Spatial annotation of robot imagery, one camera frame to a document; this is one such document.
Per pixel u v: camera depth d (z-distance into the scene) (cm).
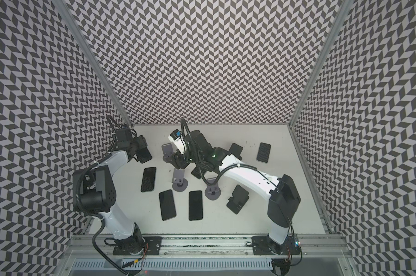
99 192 48
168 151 96
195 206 83
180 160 64
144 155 95
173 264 69
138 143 87
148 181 91
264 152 108
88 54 85
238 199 82
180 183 87
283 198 42
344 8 67
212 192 83
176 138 62
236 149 92
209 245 74
